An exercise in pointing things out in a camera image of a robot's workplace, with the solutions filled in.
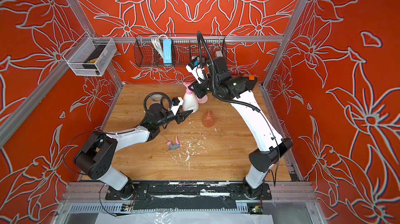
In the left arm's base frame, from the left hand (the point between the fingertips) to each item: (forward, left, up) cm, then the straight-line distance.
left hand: (189, 105), depth 81 cm
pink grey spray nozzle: (-15, +8, -20) cm, 26 cm away
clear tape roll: (+21, +28, -21) cm, 41 cm away
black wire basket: (+35, +29, +12) cm, 47 cm away
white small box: (+32, -16, +11) cm, 38 cm away
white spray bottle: (-3, -1, +7) cm, 8 cm away
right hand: (-3, 0, +17) cm, 18 cm away
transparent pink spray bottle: (+6, -12, -21) cm, 24 cm away
